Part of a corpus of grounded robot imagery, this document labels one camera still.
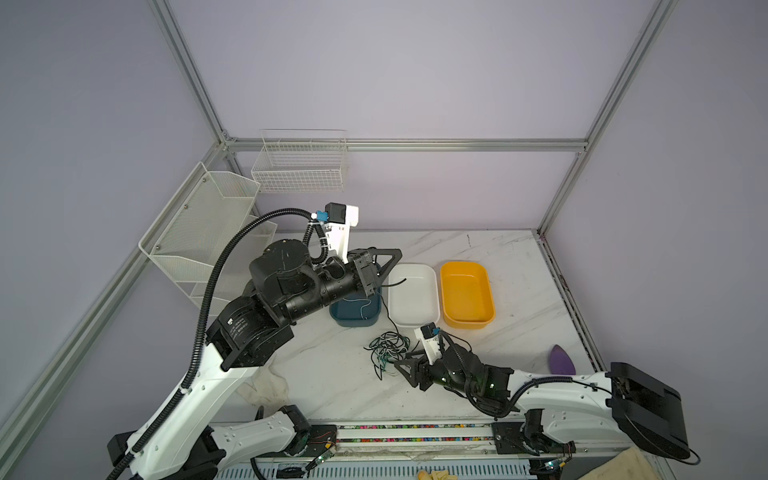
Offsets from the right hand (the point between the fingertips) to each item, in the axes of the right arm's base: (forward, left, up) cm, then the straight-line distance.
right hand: (398, 363), depth 75 cm
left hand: (+4, -1, +37) cm, 37 cm away
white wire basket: (+58, +32, +23) cm, 70 cm away
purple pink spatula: (+5, -48, -13) cm, 50 cm away
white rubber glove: (-4, +36, -9) cm, 37 cm away
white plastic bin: (+26, -6, -11) cm, 28 cm away
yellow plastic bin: (+28, -23, -11) cm, 38 cm away
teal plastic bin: (+21, +13, -9) cm, 26 cm away
